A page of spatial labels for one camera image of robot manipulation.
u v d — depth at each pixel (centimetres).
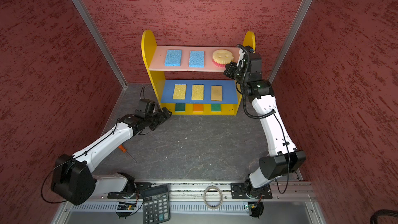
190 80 121
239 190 74
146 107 64
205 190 74
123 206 73
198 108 106
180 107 103
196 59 76
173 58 75
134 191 73
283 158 40
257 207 71
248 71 51
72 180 40
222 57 73
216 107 103
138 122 59
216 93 95
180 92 97
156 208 68
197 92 96
